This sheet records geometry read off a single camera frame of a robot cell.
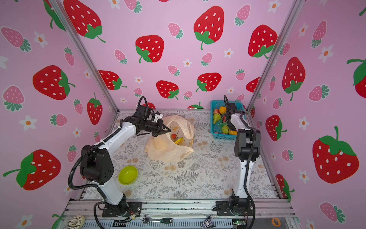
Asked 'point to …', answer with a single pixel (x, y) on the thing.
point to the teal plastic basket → (219, 126)
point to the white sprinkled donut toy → (77, 222)
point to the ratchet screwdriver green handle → (164, 220)
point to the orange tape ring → (273, 223)
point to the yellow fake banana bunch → (179, 141)
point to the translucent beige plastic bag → (175, 146)
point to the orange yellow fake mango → (222, 109)
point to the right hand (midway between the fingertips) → (240, 124)
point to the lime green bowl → (128, 175)
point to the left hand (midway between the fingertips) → (171, 129)
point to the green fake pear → (216, 117)
